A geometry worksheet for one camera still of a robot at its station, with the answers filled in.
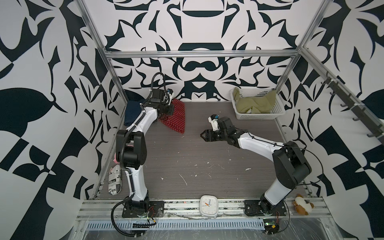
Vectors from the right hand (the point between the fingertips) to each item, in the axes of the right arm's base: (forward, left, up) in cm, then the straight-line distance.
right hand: (205, 133), depth 89 cm
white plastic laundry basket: (+23, -53, -7) cm, 58 cm away
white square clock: (-36, 0, -9) cm, 37 cm away
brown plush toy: (-36, -46, -10) cm, 59 cm away
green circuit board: (-44, -29, -13) cm, 54 cm away
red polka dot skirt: (+12, +17, -2) cm, 21 cm away
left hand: (+18, +20, +7) cm, 27 cm away
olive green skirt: (+28, -43, -7) cm, 52 cm away
